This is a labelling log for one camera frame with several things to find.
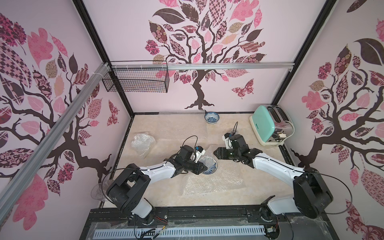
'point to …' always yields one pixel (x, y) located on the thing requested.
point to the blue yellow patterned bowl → (210, 163)
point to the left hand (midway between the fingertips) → (207, 171)
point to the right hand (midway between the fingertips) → (218, 151)
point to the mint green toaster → (271, 125)
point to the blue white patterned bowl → (211, 117)
